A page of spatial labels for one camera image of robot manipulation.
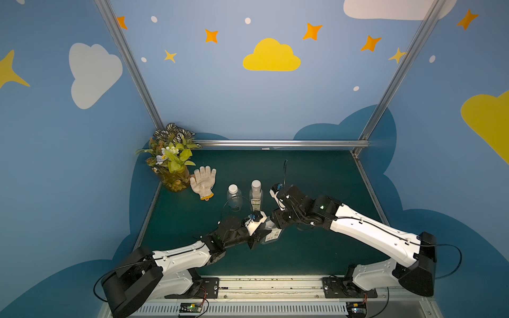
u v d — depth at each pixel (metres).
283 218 0.65
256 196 0.91
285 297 0.74
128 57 0.80
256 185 0.82
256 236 0.70
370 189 1.10
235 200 0.91
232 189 0.85
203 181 1.04
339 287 0.74
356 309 0.72
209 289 0.75
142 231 0.94
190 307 0.72
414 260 0.40
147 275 0.42
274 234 0.80
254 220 0.67
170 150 0.88
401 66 0.85
